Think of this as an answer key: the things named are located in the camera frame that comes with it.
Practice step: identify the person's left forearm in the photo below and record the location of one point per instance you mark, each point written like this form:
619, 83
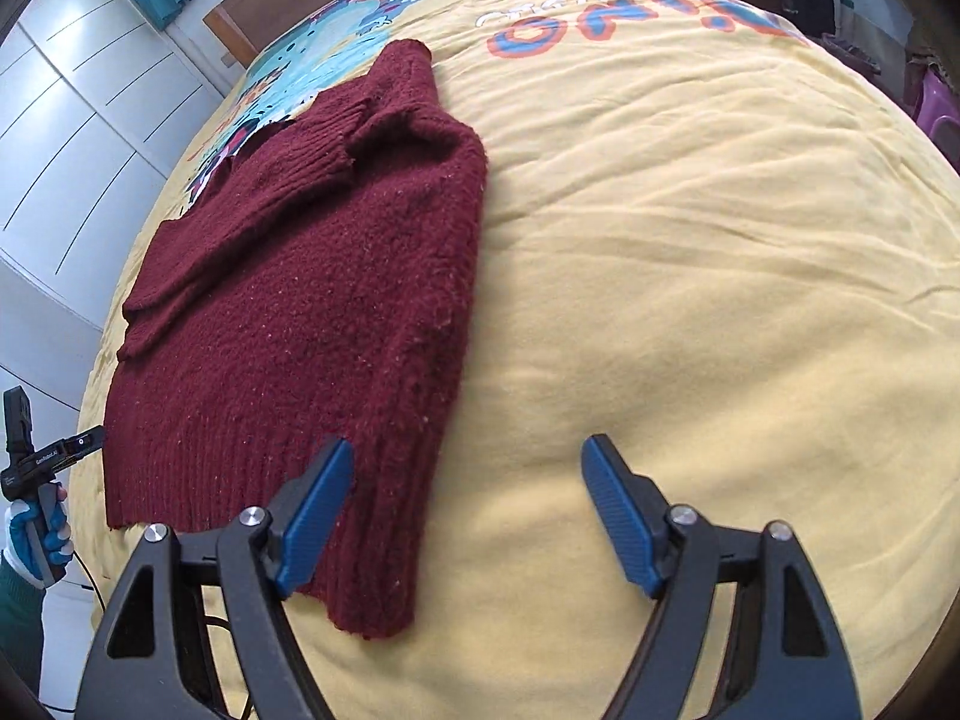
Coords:
19, 630

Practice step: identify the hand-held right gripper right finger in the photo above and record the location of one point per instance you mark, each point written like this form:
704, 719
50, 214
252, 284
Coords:
622, 517

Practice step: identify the person's left hand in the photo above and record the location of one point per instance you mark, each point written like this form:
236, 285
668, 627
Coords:
34, 540

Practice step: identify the wooden headboard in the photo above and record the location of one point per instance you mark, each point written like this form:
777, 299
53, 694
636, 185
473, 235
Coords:
240, 30

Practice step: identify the dark red knitted sweater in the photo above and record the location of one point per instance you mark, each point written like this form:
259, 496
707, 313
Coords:
300, 300

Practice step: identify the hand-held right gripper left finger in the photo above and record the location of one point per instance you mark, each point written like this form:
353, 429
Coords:
315, 525

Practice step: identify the pink plastic chair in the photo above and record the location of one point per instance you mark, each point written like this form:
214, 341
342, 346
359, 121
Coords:
937, 101

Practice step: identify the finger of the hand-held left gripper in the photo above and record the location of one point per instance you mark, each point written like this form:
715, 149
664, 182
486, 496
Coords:
91, 439

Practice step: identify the white wardrobe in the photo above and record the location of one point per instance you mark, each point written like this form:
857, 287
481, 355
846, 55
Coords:
82, 127

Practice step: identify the yellow printed blanket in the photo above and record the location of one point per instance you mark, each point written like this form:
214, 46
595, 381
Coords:
675, 277

